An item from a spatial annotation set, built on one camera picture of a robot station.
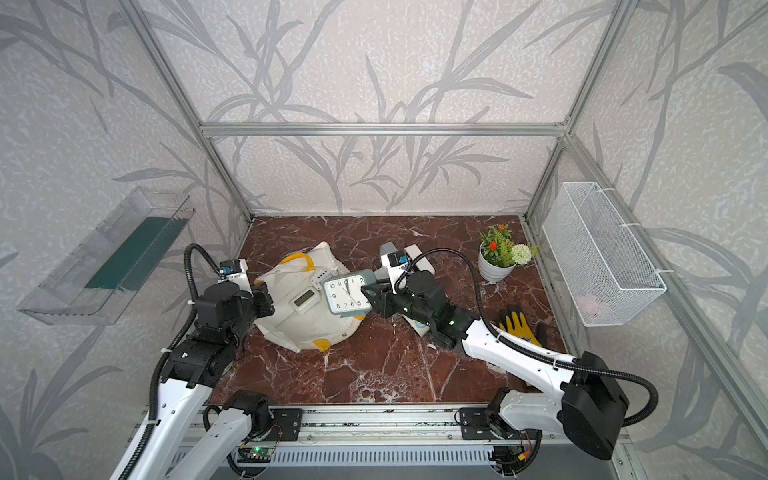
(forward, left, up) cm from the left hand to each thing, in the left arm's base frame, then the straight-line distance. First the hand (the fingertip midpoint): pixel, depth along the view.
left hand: (266, 284), depth 73 cm
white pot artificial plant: (+16, -63, -8) cm, 66 cm away
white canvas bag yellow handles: (+11, 0, -20) cm, 23 cm away
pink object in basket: (-4, -80, -1) cm, 80 cm away
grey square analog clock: (+23, -29, -14) cm, 39 cm away
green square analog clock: (-1, -19, -3) cm, 19 cm away
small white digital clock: (+13, -6, -19) cm, 24 cm away
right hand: (-1, -25, +1) cm, 25 cm away
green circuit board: (-33, +1, -25) cm, 42 cm away
